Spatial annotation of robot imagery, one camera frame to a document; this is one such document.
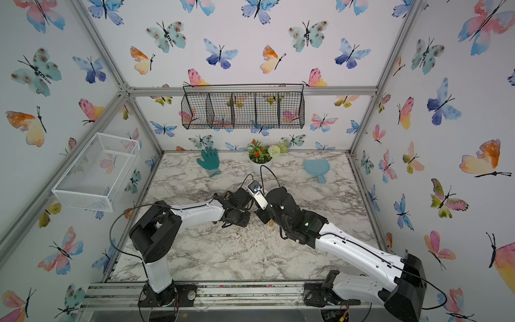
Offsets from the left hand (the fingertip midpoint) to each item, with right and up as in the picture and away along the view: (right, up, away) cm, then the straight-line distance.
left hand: (247, 218), depth 93 cm
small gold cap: (+11, -2, -2) cm, 11 cm away
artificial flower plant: (+6, +30, +5) cm, 30 cm away
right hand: (+6, +14, -22) cm, 26 cm away
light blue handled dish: (+38, +24, +23) cm, 50 cm away
